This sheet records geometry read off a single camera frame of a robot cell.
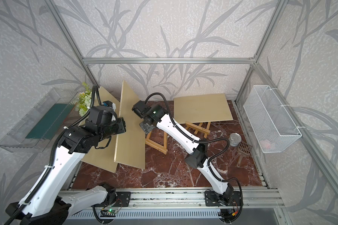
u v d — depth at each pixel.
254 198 0.75
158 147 0.88
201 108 1.11
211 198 0.73
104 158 0.75
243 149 0.90
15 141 0.58
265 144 0.72
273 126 0.61
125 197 0.74
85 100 0.79
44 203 0.37
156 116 0.54
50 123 0.61
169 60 0.94
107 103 0.57
